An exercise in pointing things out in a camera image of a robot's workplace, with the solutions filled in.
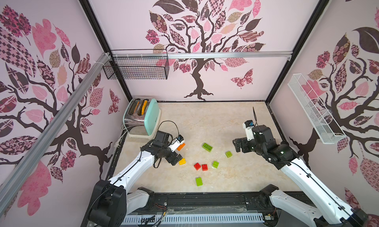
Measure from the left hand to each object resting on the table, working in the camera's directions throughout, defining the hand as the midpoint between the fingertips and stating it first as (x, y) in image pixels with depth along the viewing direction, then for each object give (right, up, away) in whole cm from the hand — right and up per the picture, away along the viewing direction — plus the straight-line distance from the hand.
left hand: (174, 155), depth 84 cm
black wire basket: (-40, +56, +13) cm, 70 cm away
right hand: (+37, +9, -9) cm, 39 cm away
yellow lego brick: (+5, -5, +3) cm, 7 cm away
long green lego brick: (+20, +3, +8) cm, 22 cm away
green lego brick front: (+14, -14, -3) cm, 21 cm away
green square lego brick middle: (+24, -6, +1) cm, 25 cm away
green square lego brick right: (+33, -1, +5) cm, 34 cm away
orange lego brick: (+2, +2, +10) cm, 11 cm away
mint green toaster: (-20, +22, +3) cm, 30 cm away
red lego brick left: (+14, -7, 0) cm, 15 cm away
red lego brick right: (+18, -8, +1) cm, 20 cm away
